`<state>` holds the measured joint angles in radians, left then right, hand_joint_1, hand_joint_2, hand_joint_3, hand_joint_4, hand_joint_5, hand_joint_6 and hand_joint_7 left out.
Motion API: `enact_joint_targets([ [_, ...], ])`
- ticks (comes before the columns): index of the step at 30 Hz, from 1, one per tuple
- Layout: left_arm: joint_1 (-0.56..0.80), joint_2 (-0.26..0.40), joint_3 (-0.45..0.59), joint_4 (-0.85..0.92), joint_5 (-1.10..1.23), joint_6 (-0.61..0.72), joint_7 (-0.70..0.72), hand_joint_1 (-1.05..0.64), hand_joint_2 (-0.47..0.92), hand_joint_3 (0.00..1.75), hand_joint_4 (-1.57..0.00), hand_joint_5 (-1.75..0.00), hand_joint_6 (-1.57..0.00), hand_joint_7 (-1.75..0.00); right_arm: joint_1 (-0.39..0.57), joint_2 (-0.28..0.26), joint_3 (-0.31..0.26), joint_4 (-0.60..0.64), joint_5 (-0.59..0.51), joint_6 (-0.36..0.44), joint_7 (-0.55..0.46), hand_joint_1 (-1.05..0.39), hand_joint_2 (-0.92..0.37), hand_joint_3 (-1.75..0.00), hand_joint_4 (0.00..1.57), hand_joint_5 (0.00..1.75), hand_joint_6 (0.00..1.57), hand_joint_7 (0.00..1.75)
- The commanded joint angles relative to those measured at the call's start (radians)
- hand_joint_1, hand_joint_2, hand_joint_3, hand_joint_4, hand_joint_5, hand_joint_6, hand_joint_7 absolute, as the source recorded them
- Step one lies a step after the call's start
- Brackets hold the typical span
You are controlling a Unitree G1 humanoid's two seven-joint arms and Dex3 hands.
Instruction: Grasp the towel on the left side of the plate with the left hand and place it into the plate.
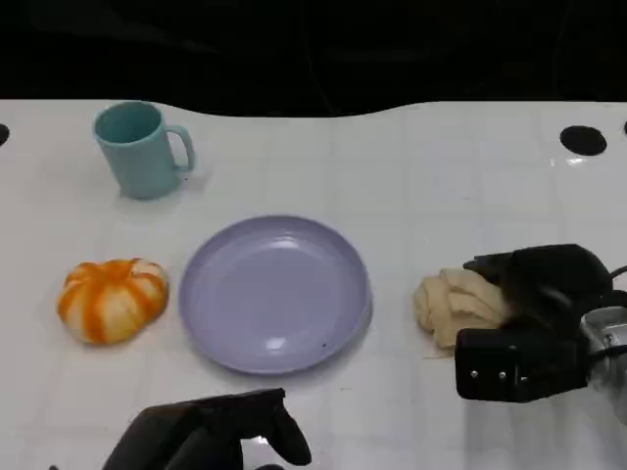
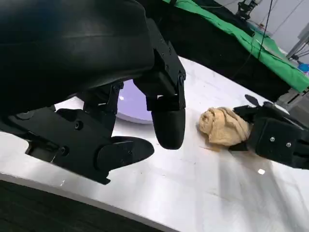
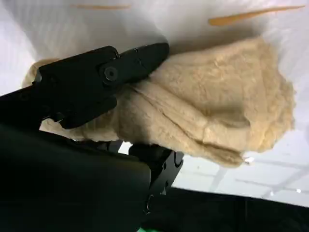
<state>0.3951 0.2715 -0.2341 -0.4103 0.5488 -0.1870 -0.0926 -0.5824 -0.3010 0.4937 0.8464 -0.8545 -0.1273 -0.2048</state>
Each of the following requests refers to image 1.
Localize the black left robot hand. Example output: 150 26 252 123
105 388 314 470

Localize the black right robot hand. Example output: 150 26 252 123
462 243 614 335

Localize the beige towel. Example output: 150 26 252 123
412 266 511 361

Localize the lilac plate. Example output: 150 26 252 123
177 214 373 377

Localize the orange and white bread roll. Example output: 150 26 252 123
57 258 170 347

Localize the pale green mug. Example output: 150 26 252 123
92 100 196 201

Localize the black backdrop cloth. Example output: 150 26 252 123
0 0 627 118

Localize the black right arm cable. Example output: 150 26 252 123
608 263 627 296

